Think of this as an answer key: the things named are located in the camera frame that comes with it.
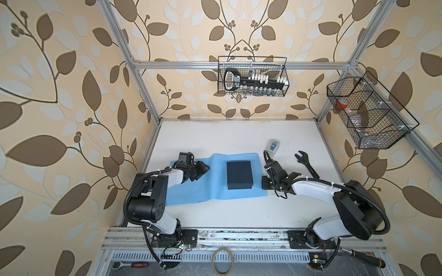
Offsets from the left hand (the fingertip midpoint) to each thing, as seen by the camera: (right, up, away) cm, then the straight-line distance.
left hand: (209, 167), depth 94 cm
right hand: (+30, -8, -3) cm, 31 cm away
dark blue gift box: (+16, -3, -7) cm, 17 cm away
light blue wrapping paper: (+5, -4, -2) cm, 7 cm away
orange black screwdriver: (+68, -33, -24) cm, 79 cm away
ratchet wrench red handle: (-34, -34, -26) cm, 55 cm away
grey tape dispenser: (+37, +11, +8) cm, 40 cm away
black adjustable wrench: (+55, +4, +6) cm, 55 cm away
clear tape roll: (+4, -34, -27) cm, 43 cm away
